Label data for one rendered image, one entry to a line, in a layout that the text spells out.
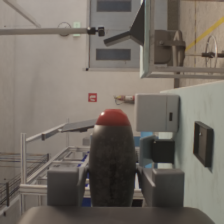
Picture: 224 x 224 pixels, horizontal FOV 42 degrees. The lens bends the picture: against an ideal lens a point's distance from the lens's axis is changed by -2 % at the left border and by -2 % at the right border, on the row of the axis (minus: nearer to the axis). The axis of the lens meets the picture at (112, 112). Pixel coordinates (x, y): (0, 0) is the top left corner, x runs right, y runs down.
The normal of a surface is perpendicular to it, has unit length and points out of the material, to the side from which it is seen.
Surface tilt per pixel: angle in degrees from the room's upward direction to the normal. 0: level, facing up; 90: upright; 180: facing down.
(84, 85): 90
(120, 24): 90
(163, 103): 90
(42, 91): 90
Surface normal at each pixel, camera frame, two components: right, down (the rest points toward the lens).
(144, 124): -0.05, 0.09
